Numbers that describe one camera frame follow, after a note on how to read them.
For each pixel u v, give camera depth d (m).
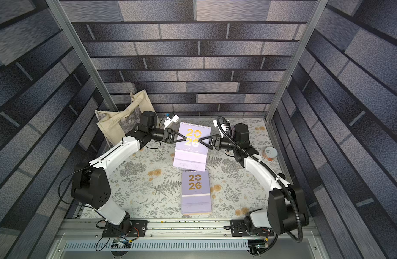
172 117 0.73
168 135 0.69
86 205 0.50
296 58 0.87
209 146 0.70
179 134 0.73
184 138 0.73
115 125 0.86
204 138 0.71
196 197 0.79
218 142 0.67
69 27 0.75
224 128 0.73
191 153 0.72
